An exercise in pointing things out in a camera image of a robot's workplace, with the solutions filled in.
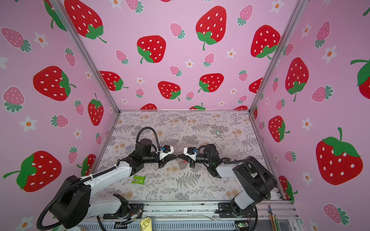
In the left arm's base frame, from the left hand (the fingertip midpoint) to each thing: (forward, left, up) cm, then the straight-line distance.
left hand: (175, 155), depth 79 cm
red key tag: (-4, -5, +1) cm, 7 cm away
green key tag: (+27, -29, -14) cm, 42 cm away
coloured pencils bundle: (-29, -50, -13) cm, 59 cm away
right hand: (-1, -1, +1) cm, 2 cm away
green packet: (-9, +23, -14) cm, 28 cm away
